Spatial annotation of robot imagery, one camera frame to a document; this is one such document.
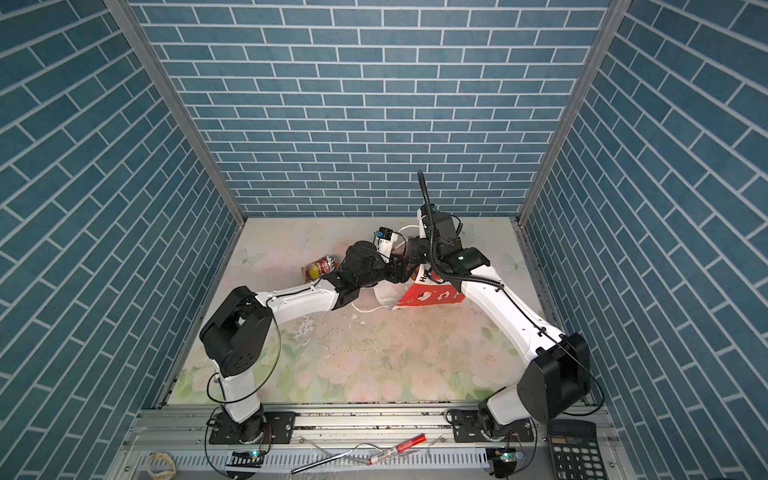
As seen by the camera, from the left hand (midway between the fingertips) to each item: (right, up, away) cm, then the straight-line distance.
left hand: (411, 260), depth 86 cm
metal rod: (-20, -46, -16) cm, 53 cm away
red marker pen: (-4, -44, -16) cm, 47 cm away
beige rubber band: (-56, -48, -19) cm, 76 cm away
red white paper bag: (+3, -7, -6) cm, 10 cm away
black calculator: (+38, -44, -16) cm, 60 cm away
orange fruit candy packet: (-32, -4, +14) cm, 36 cm away
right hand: (-1, +6, -5) cm, 8 cm away
